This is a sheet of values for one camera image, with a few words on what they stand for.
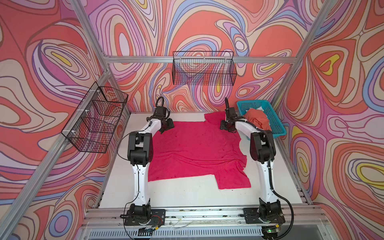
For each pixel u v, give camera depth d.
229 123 0.84
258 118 1.04
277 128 1.02
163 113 0.88
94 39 0.78
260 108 1.15
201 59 0.87
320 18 0.73
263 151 0.63
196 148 1.07
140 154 0.60
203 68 0.96
